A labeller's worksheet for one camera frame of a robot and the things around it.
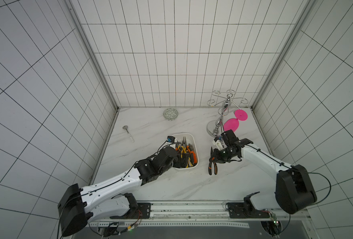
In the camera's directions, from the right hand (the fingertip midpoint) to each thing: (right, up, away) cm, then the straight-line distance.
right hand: (206, 160), depth 84 cm
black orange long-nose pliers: (+2, -4, -1) cm, 4 cm away
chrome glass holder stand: (+9, +18, +20) cm, 28 cm away
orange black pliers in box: (-7, +1, +2) cm, 8 cm away
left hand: (-16, +4, -7) cm, 18 cm away
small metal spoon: (-56, +17, +23) cm, 63 cm away
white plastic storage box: (-8, +10, +11) cm, 18 cm away
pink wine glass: (+16, +21, +2) cm, 27 cm away
